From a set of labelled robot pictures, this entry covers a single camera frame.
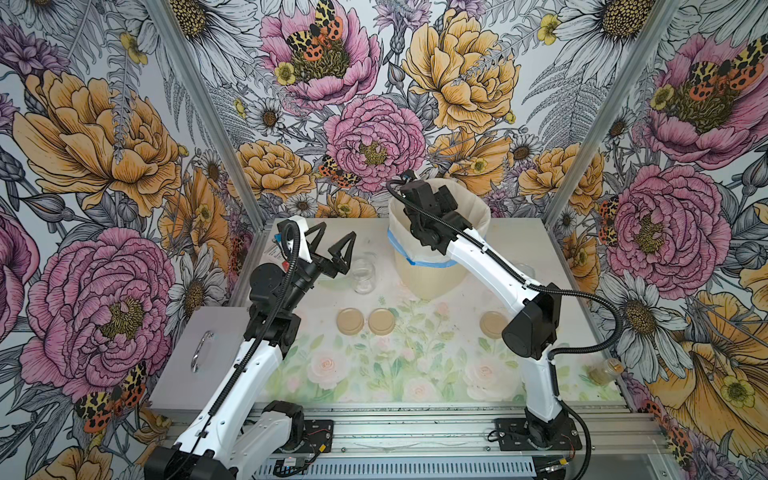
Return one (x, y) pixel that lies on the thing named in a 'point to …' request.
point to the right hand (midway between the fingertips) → (435, 201)
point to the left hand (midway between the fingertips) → (342, 236)
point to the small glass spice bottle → (604, 371)
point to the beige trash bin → (428, 282)
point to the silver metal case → (210, 338)
